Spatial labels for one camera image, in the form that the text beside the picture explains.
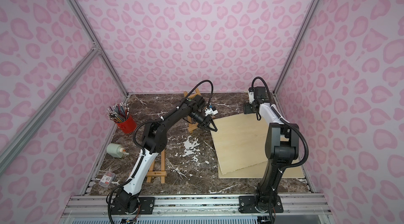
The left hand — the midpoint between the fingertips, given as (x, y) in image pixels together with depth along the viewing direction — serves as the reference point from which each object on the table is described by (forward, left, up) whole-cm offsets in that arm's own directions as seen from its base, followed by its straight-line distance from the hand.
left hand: (216, 130), depth 90 cm
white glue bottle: (-12, +53, -1) cm, 55 cm away
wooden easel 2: (+5, +15, -4) cm, 16 cm away
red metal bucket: (+5, +53, -3) cm, 53 cm away
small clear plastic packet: (-24, +56, -7) cm, 61 cm away
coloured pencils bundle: (+10, +58, +4) cm, 59 cm away
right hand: (+15, -23, +1) cm, 28 cm away
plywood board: (-20, -24, -8) cm, 32 cm away
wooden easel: (-23, +27, -4) cm, 36 cm away
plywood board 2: (-5, -14, -4) cm, 15 cm away
